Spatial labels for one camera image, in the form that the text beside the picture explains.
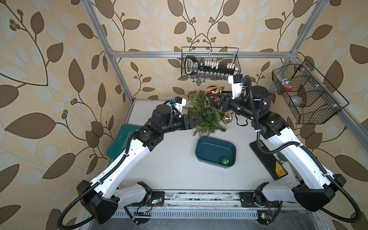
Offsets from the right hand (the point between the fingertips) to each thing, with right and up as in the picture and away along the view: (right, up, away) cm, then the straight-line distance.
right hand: (212, 94), depth 62 cm
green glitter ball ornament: (+11, -36, +21) cm, 43 cm away
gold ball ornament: (+9, -11, +9) cm, 17 cm away
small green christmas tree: (+2, -11, +10) cm, 15 cm away
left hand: (-7, -10, +2) cm, 12 cm away
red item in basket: (+47, +6, +20) cm, 52 cm away
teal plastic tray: (+4, -33, +30) cm, 45 cm away
